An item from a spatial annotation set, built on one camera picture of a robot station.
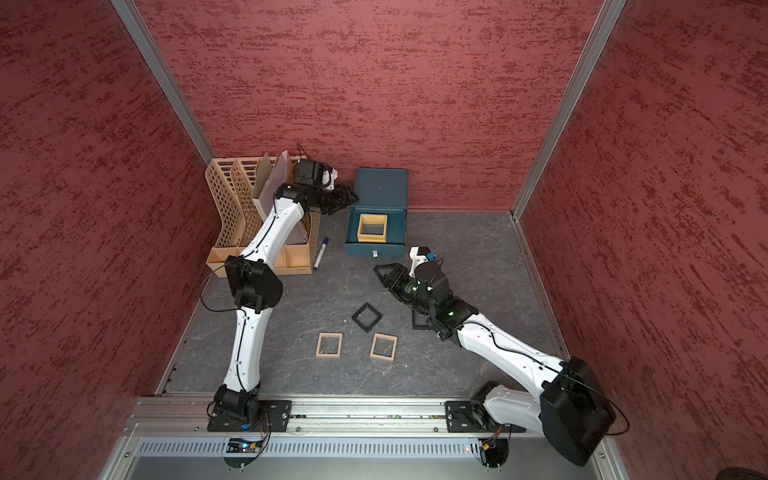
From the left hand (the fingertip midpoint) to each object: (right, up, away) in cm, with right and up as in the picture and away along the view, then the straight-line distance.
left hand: (352, 204), depth 95 cm
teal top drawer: (+15, -10, -2) cm, 18 cm away
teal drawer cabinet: (+10, +3, +2) cm, 11 cm away
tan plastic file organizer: (-40, +6, +9) cm, 42 cm away
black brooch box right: (+19, -28, -36) cm, 49 cm away
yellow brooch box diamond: (+7, -8, +1) cm, 10 cm away
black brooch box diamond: (+5, -36, -3) cm, 37 cm away
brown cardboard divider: (-28, +9, -2) cm, 30 cm away
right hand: (+9, -22, -19) cm, 30 cm away
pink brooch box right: (+12, -41, -8) cm, 43 cm away
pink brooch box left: (-5, -43, -9) cm, 44 cm away
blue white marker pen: (-13, -17, +12) cm, 24 cm away
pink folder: (-21, +7, -6) cm, 23 cm away
